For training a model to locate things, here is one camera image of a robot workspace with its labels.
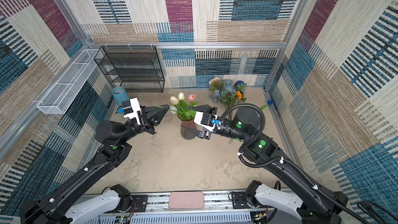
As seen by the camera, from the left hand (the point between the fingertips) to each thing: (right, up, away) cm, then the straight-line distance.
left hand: (167, 107), depth 54 cm
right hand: (+7, -3, 0) cm, 8 cm away
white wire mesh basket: (-53, +3, +17) cm, 56 cm away
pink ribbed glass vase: (+3, -16, +37) cm, 40 cm away
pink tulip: (+7, +4, +22) cm, 23 cm away
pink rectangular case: (+5, -43, +19) cm, 47 cm away
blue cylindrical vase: (-35, +7, +37) cm, 52 cm away
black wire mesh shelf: (-33, +26, +54) cm, 69 cm away
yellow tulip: (+3, 0, +23) cm, 23 cm away
